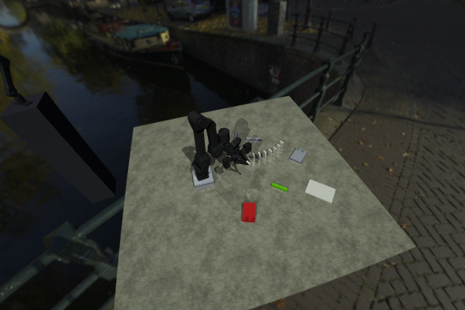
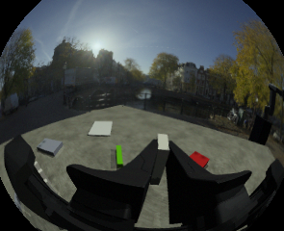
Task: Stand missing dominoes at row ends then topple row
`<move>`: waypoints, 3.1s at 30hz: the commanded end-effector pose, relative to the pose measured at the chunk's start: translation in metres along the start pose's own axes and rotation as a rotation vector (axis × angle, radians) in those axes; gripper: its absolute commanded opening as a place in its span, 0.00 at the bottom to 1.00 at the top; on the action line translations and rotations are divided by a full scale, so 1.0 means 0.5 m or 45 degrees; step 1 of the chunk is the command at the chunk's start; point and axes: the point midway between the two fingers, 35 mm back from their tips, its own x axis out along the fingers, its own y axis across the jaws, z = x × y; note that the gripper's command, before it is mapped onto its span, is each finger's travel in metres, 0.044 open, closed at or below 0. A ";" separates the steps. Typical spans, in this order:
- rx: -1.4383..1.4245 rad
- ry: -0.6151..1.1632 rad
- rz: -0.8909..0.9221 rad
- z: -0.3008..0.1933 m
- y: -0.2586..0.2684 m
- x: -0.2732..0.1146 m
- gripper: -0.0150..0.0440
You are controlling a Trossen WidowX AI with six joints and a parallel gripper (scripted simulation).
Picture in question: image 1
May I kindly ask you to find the green flat bar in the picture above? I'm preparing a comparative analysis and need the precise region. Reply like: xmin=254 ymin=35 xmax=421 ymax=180
xmin=272 ymin=183 xmax=287 ymax=192

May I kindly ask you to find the red rectangular block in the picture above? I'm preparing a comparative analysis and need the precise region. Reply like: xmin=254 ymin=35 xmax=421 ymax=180
xmin=242 ymin=203 xmax=255 ymax=222

